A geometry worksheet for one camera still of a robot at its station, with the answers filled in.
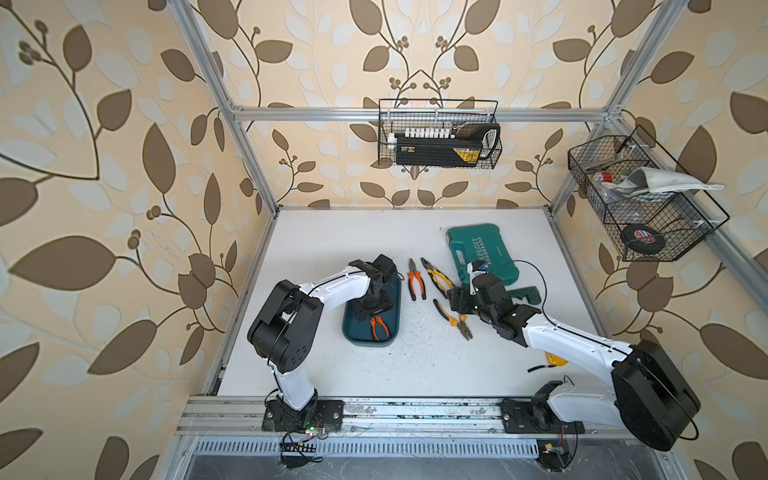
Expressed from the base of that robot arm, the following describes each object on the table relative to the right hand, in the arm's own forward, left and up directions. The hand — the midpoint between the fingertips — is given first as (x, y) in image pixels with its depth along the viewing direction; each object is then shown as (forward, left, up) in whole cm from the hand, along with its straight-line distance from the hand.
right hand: (457, 292), depth 88 cm
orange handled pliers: (+13, +12, -7) cm, 19 cm away
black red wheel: (+1, -43, +22) cm, 48 cm away
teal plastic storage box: (-9, +29, -5) cm, 31 cm away
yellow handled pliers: (-6, +1, -7) cm, 9 cm away
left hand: (-3, +22, -5) cm, 23 cm away
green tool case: (+21, -9, -3) cm, 23 cm away
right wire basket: (+6, -46, +26) cm, 53 cm away
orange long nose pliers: (-6, +25, -6) cm, 27 cm away
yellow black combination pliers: (+8, +3, -8) cm, 12 cm away
